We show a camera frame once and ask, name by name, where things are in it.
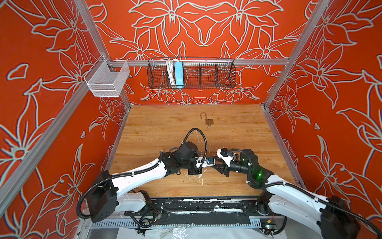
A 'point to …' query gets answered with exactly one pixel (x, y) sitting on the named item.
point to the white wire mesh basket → (107, 78)
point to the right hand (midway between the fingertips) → (210, 161)
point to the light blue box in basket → (179, 75)
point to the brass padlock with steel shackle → (208, 121)
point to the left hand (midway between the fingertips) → (205, 162)
